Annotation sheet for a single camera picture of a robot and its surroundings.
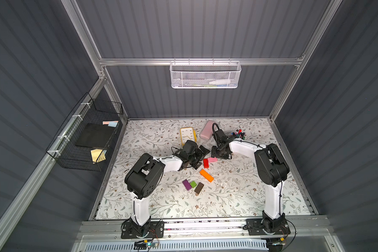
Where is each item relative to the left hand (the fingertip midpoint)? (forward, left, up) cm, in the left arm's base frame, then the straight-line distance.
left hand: (211, 157), depth 91 cm
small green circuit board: (-41, +30, -6) cm, 51 cm away
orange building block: (-8, +3, -7) cm, 11 cm away
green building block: (-14, +11, -6) cm, 18 cm away
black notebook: (+1, +58, +20) cm, 62 cm away
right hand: (+5, -3, -6) cm, 8 cm away
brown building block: (-15, +8, -7) cm, 19 cm away
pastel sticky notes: (+9, +54, +21) cm, 58 cm away
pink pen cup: (+12, -17, +7) cm, 22 cm away
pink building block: (+2, -1, -5) cm, 6 cm away
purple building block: (-14, +14, -6) cm, 21 cm away
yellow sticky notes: (-9, +55, +20) cm, 59 cm away
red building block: (0, +3, -7) cm, 8 cm away
